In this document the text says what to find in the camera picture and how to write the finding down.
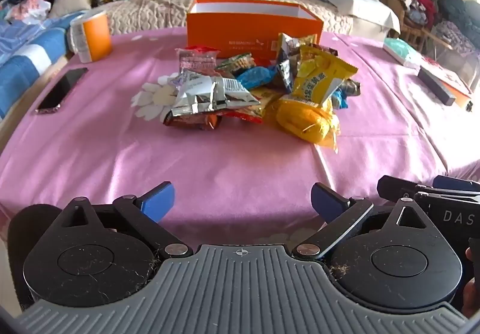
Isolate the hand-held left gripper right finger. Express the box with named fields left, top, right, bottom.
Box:
left=293, top=183, right=437, bottom=259

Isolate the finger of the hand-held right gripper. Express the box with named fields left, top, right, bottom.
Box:
left=435, top=175, right=480, bottom=193
left=377, top=175, right=480, bottom=203

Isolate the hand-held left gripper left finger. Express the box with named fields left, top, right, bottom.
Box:
left=52, top=181, right=193, bottom=259

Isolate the pink red-edged snack packet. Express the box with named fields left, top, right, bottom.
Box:
left=177, top=47, right=221, bottom=74

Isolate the orange cardboard box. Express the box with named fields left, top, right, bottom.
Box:
left=186, top=0, right=324, bottom=59

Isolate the person's right hand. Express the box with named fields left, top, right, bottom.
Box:
left=463, top=247, right=480, bottom=319

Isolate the pink tablecloth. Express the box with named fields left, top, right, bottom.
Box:
left=0, top=25, right=480, bottom=256

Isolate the red brown snack packet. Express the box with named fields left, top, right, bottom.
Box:
left=164, top=111, right=223, bottom=131

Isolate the yellow wrapped snack bag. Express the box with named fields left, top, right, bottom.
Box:
left=275, top=97, right=341, bottom=153

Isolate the red white book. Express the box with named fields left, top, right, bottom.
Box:
left=420, top=56, right=474, bottom=99

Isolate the small blue brown snack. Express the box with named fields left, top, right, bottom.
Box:
left=332, top=79, right=361, bottom=109

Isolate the orange yellow snack packet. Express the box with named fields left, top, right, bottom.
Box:
left=247, top=88, right=284, bottom=120

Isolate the white grey snack packet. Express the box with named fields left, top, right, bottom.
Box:
left=165, top=70, right=212, bottom=94

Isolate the teal tissue pack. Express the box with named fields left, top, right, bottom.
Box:
left=383, top=37, right=422, bottom=68

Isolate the silver black snack packet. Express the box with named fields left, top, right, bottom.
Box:
left=275, top=33, right=319, bottom=92

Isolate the blue snack packet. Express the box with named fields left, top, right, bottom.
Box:
left=236, top=67, right=277, bottom=90

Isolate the black smartphone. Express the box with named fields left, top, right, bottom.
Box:
left=35, top=67, right=89, bottom=115

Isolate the wicker chair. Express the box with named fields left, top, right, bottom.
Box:
left=403, top=11, right=454, bottom=55

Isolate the green snack packet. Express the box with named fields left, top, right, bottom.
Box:
left=214, top=52, right=256, bottom=75

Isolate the dark blue cloth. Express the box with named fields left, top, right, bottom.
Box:
left=437, top=0, right=480, bottom=55

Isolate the orange white canister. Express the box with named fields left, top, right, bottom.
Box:
left=70, top=10, right=113, bottom=63

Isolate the white cloth-covered side table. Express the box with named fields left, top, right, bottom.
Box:
left=319, top=0, right=402, bottom=38

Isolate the blue striped blanket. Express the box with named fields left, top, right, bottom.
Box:
left=0, top=11, right=89, bottom=120

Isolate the pink white crumpled cloth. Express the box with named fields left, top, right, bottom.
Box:
left=5, top=0, right=51, bottom=25

